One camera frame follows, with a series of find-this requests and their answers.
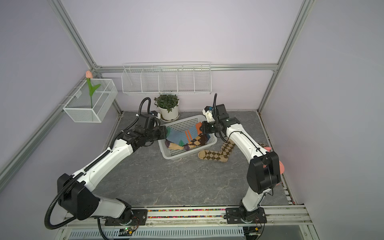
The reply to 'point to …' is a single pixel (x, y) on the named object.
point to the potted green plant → (168, 105)
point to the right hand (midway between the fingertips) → (200, 127)
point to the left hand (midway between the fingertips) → (167, 131)
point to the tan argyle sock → (222, 156)
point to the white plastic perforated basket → (172, 154)
